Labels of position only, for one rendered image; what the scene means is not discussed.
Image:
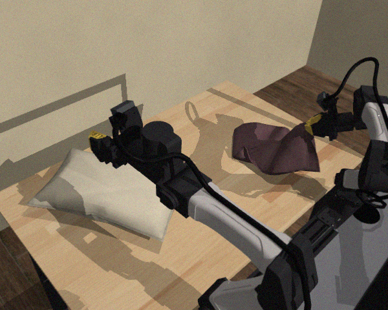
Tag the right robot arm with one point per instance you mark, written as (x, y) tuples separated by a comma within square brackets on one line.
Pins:
[(371, 175)]

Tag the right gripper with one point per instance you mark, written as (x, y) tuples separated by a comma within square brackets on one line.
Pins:
[(318, 125)]

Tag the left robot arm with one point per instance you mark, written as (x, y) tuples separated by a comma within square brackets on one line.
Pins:
[(178, 188)]

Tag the cream pillow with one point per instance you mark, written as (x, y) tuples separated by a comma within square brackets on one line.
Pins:
[(124, 197)]

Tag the maroon pillowcase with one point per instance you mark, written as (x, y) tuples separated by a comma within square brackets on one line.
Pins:
[(275, 150)]

